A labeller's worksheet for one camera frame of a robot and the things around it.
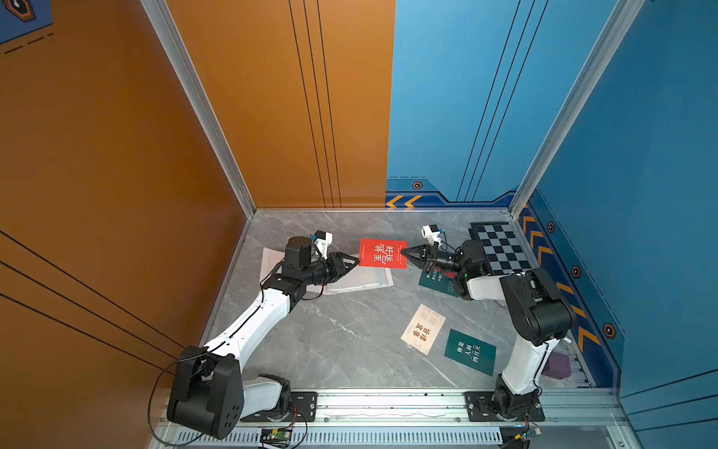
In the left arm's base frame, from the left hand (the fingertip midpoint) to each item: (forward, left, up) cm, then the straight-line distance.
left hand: (357, 259), depth 80 cm
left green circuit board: (-40, +19, -22) cm, 50 cm away
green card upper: (+5, -27, -19) cm, 33 cm away
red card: (+2, -8, 0) cm, 8 cm away
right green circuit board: (-39, -44, -20) cm, 62 cm away
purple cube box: (-24, -55, -16) cm, 62 cm away
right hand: (+2, -14, -1) cm, 14 cm away
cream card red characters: (-12, -21, -20) cm, 31 cm away
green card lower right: (-19, -34, -20) cm, 44 cm away
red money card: (-3, -27, -2) cm, 27 cm away
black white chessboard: (+17, -52, -16) cm, 58 cm away
